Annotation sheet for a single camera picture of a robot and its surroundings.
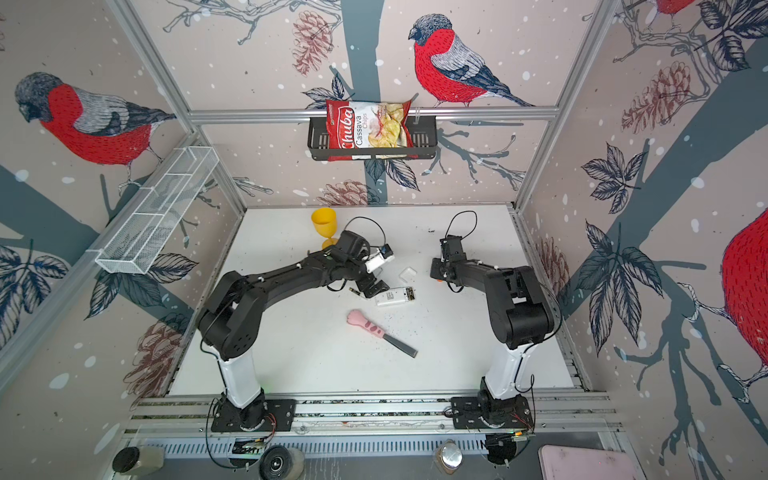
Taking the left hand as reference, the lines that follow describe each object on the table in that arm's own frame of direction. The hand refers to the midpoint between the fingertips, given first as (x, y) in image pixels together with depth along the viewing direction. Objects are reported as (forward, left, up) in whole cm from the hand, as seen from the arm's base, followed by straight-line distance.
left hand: (380, 273), depth 90 cm
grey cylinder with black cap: (-45, +51, 0) cm, 68 cm away
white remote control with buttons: (-3, -5, -8) cm, 10 cm away
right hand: (+6, -19, -8) cm, 22 cm away
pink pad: (-46, -41, -6) cm, 62 cm away
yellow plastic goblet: (+17, +19, +5) cm, 26 cm away
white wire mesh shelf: (-4, +59, +21) cm, 63 cm away
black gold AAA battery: (-1, +9, -8) cm, 12 cm away
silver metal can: (-45, -15, +3) cm, 48 cm away
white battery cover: (+5, -10, -9) cm, 14 cm away
